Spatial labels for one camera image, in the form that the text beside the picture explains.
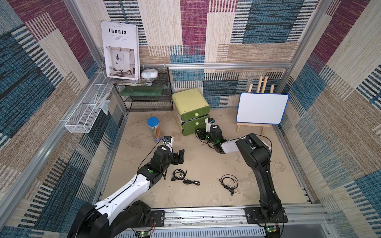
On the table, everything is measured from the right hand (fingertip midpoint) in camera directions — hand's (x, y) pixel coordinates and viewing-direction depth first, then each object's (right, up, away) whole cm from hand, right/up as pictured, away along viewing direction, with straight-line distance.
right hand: (196, 128), depth 102 cm
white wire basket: (-54, +7, -31) cm, 62 cm away
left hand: (-11, -11, -19) cm, 25 cm away
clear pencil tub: (-25, +3, -15) cm, 29 cm away
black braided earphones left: (-10, -26, -15) cm, 32 cm away
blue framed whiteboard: (+42, +13, -6) cm, 45 cm away
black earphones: (+19, -30, -17) cm, 39 cm away
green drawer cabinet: (-3, +13, -10) cm, 17 cm away
